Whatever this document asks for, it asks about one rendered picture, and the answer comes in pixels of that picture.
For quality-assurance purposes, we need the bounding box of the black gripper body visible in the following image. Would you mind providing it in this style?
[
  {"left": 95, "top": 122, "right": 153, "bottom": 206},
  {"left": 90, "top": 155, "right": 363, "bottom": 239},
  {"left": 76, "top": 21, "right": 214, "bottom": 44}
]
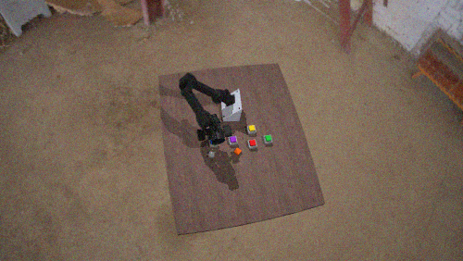
[{"left": 196, "top": 126, "right": 232, "bottom": 141}]

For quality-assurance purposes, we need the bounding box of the green button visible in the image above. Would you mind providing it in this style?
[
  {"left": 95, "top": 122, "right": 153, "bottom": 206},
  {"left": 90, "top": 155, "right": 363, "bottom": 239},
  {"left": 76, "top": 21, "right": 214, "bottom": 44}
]
[{"left": 263, "top": 135, "right": 272, "bottom": 144}]

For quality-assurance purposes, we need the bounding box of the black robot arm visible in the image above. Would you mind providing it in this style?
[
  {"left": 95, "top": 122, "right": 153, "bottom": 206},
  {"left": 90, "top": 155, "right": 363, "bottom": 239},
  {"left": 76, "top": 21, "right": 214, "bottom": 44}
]
[{"left": 179, "top": 73, "right": 235, "bottom": 145}]

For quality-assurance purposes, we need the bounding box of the yellow button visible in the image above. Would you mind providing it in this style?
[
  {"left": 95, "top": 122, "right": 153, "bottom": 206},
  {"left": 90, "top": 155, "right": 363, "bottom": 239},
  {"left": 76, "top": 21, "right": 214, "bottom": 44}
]
[{"left": 246, "top": 125, "right": 257, "bottom": 134}]

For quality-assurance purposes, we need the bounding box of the purple button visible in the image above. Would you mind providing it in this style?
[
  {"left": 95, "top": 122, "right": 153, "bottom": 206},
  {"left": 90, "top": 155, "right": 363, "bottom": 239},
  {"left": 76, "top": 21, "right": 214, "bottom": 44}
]
[{"left": 228, "top": 136, "right": 238, "bottom": 146}]

